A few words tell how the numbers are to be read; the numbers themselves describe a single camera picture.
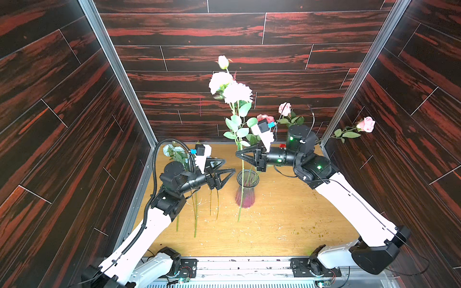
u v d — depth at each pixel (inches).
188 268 28.9
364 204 16.4
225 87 18.7
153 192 22.0
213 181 22.0
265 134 19.7
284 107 30.2
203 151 21.6
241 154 22.1
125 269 15.4
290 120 32.6
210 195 37.7
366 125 27.5
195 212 35.7
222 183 22.5
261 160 19.7
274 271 29.1
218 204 36.6
